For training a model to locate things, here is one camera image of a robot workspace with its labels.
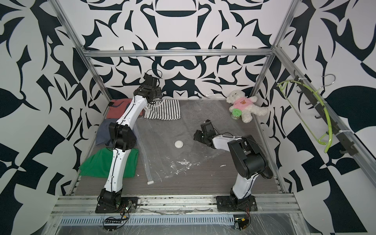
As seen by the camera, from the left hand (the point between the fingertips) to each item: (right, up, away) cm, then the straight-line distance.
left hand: (154, 89), depth 100 cm
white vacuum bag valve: (+17, -36, -6) cm, 40 cm away
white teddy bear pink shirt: (+61, -7, +10) cm, 63 cm away
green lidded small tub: (+58, -17, +7) cm, 60 cm away
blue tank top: (-31, -32, -5) cm, 45 cm away
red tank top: (-29, -12, +14) cm, 34 cm away
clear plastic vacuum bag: (+14, -41, -12) cm, 45 cm away
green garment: (-29, -45, -15) cm, 56 cm away
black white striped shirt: (+6, -13, +11) cm, 19 cm away
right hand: (+29, -30, -2) cm, 41 cm away
